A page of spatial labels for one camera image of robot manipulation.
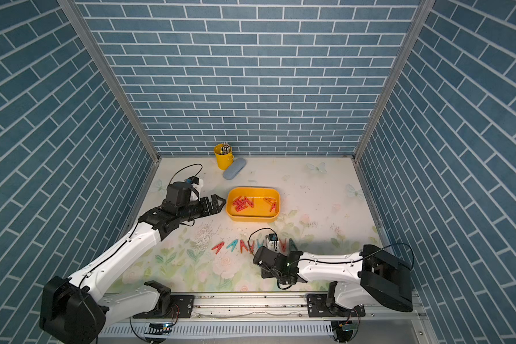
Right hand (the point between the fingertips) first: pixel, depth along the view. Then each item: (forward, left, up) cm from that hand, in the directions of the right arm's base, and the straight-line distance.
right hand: (264, 269), depth 82 cm
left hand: (+17, +17, +18) cm, 30 cm away
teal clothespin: (+9, +14, -1) cm, 17 cm away
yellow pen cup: (+50, +25, +11) cm, 57 cm away
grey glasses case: (+48, +21, +2) cm, 53 cm away
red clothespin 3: (+10, -7, 0) cm, 12 cm away
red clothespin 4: (+7, +20, -1) cm, 21 cm away
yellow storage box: (+24, +4, +1) cm, 25 cm away
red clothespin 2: (+9, +10, 0) cm, 13 cm away
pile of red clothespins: (+28, +13, +2) cm, 31 cm away
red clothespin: (+8, +6, 0) cm, 10 cm away
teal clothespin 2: (+11, -10, 0) cm, 15 cm away
